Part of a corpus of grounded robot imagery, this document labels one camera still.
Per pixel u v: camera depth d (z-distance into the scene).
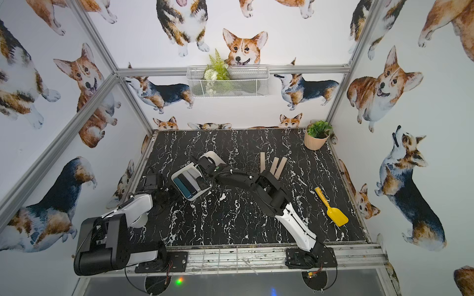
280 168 1.01
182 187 0.92
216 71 0.82
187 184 0.93
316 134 1.01
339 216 0.84
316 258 0.64
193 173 0.98
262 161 1.03
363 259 0.75
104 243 0.42
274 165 1.01
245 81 0.92
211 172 0.74
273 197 0.57
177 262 0.74
